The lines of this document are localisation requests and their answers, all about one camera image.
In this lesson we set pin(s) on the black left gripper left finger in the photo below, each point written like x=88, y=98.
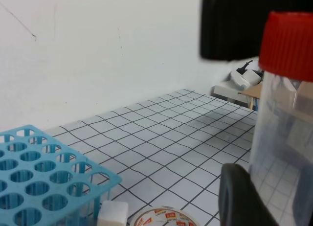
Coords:
x=233, y=29

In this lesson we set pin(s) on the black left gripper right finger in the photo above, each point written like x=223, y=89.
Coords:
x=239, y=203

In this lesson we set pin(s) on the red-capped clear test tube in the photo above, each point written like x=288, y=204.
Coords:
x=281, y=161

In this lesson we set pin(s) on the blue test tube rack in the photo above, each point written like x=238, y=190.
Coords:
x=46, y=183

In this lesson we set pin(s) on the white background clutter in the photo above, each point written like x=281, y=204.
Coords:
x=242, y=86

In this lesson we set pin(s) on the right white tape roll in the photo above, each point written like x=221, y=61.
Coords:
x=163, y=216

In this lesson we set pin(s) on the white foam cube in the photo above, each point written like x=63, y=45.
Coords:
x=113, y=213

